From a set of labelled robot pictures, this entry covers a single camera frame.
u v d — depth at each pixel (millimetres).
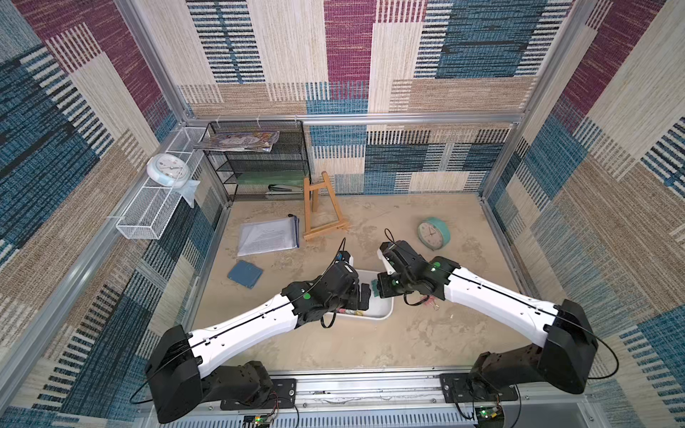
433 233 985
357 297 676
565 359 398
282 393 731
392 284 689
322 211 1174
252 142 877
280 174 1093
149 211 714
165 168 749
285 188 1095
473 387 655
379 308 909
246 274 985
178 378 389
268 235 1089
